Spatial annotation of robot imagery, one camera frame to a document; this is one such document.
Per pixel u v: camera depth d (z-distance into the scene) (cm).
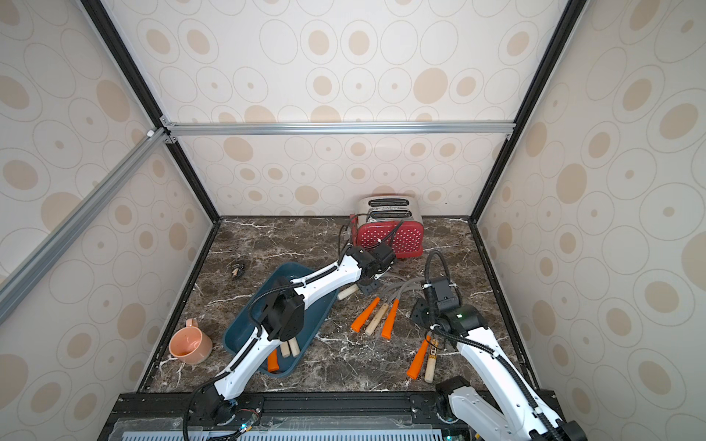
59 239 58
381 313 90
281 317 60
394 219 97
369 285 86
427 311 72
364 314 91
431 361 81
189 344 83
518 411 41
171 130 91
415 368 80
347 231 96
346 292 90
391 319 90
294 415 73
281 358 81
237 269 101
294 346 83
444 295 60
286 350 81
